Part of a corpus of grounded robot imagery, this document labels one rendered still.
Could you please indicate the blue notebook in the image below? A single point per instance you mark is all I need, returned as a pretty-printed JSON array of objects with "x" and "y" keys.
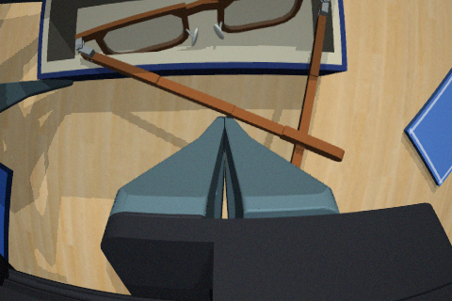
[{"x": 6, "y": 175}]

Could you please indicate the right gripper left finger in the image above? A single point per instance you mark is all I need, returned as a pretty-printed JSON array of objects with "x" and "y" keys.
[{"x": 184, "y": 183}]

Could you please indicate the brown glasses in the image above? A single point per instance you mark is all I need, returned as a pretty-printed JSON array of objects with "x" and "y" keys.
[{"x": 167, "y": 27}]

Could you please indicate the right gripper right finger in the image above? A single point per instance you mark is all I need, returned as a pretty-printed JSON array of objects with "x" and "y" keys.
[{"x": 267, "y": 185}]

